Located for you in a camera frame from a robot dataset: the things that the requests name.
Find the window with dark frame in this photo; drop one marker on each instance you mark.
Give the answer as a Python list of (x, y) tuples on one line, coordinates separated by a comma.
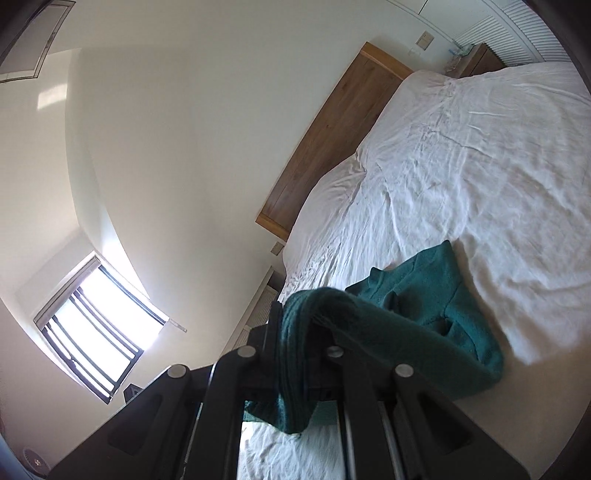
[(99, 326)]

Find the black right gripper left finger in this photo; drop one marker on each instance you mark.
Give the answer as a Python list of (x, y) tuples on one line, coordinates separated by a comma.
[(185, 424)]

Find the white bed duvet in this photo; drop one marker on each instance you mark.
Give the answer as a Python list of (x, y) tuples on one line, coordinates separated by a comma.
[(499, 165)]

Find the wooden nightstand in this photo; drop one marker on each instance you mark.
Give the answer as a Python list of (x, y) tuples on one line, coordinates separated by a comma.
[(480, 60)]

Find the beige wall switch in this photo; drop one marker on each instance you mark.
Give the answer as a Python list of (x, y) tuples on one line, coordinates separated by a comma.
[(425, 40), (277, 249)]

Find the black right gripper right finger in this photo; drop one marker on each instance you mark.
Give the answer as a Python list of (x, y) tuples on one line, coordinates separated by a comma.
[(395, 425)]

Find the white air conditioner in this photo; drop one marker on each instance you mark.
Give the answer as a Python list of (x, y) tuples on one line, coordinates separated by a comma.
[(27, 37)]

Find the wooden headboard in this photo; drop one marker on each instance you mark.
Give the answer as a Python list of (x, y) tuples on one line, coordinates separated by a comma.
[(351, 110)]

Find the white wardrobe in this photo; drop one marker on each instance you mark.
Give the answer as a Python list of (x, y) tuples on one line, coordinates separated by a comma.
[(513, 31)]

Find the beige left wall switch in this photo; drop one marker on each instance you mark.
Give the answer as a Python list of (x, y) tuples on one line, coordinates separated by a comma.
[(277, 249)]

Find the green knitted sweater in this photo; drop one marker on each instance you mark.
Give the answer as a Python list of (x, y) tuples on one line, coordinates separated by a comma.
[(421, 313)]

